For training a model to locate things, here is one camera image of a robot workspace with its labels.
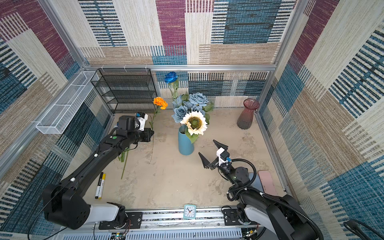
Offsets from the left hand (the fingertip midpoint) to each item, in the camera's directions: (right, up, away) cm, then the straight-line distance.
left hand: (153, 129), depth 82 cm
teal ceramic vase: (+17, -10, +8) cm, 21 cm away
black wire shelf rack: (-27, +27, +27) cm, 47 cm away
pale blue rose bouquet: (+18, +13, -5) cm, 23 cm away
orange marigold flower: (+5, +14, -6) cm, 16 cm away
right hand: (+28, -8, -8) cm, 30 cm away
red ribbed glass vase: (+56, +5, +21) cm, 60 cm away
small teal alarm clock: (+20, -40, -7) cm, 45 cm away
